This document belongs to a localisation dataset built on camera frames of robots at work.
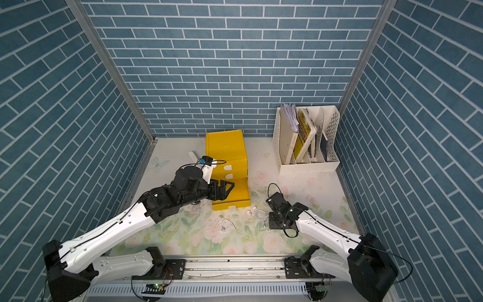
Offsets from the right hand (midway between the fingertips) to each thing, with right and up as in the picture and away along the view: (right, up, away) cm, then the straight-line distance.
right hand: (274, 223), depth 84 cm
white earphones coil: (-23, -1, +1) cm, 23 cm away
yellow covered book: (+17, +43, +7) cm, 47 cm away
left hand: (-18, +20, -15) cm, 30 cm away
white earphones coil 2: (-4, -2, 0) cm, 5 cm away
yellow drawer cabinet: (-21, +35, +3) cm, 41 cm away
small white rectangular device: (-44, +30, +24) cm, 58 cm away
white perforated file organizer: (+31, +32, +23) cm, 50 cm away
